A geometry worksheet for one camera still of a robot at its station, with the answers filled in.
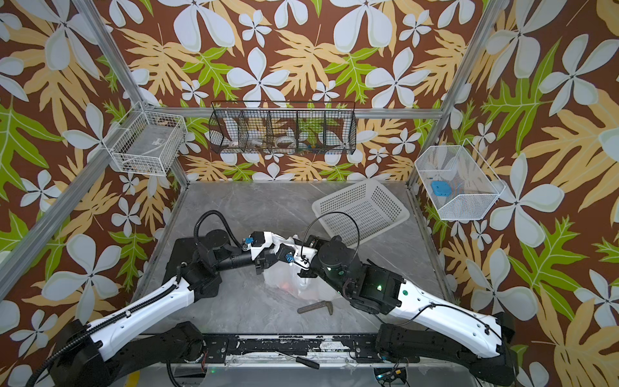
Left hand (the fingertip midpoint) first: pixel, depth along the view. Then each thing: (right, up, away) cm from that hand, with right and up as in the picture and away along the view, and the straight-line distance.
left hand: (288, 243), depth 68 cm
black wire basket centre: (-4, +43, +29) cm, 52 cm away
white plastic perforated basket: (+30, +8, +41) cm, 52 cm away
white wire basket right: (+60, +17, +8) cm, 63 cm away
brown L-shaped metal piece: (+11, -24, +15) cm, 30 cm away
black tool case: (-41, -5, +21) cm, 47 cm away
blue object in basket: (+53, +17, +16) cm, 58 cm away
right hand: (+2, +3, -5) cm, 6 cm away
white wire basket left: (-53, +34, +18) cm, 66 cm away
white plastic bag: (-2, -12, +9) cm, 15 cm away
